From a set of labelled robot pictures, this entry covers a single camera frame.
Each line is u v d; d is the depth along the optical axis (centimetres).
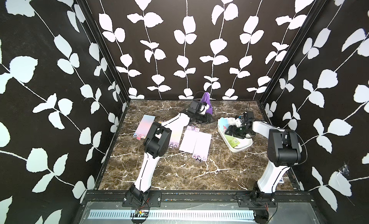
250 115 84
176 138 98
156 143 57
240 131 86
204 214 70
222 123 99
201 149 93
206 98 100
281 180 80
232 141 96
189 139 99
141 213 70
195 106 80
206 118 86
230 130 90
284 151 51
